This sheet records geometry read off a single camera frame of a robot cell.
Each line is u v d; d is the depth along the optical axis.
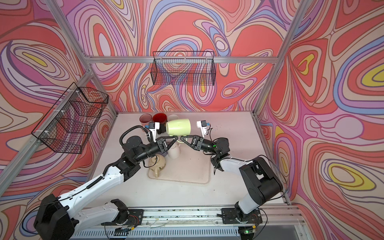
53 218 0.38
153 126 0.64
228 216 0.74
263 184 0.45
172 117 1.04
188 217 0.75
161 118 1.02
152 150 0.63
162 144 0.64
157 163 0.65
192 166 0.92
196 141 0.68
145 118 1.02
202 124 0.69
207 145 0.68
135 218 0.72
